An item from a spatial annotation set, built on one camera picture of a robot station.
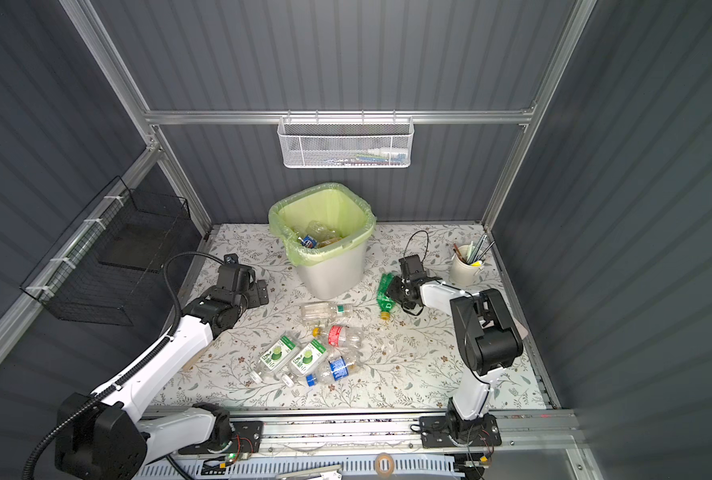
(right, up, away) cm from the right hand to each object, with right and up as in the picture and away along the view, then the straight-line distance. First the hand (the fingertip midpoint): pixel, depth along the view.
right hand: (393, 293), depth 98 cm
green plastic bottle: (-3, -2, -2) cm, 4 cm away
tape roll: (-4, -38, -29) cm, 48 cm away
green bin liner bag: (-25, +24, 0) cm, 34 cm away
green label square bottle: (-26, -16, -15) cm, 34 cm away
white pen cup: (+23, +8, -2) cm, 25 cm away
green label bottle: (-35, -15, -14) cm, 41 cm away
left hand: (-44, +3, -15) cm, 46 cm away
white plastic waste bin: (-19, +5, -4) cm, 20 cm away
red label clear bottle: (-17, -11, -12) cm, 24 cm away
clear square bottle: (-22, -5, -4) cm, 23 cm away
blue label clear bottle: (-18, -18, -19) cm, 32 cm away
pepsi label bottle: (-27, +17, -7) cm, 32 cm away
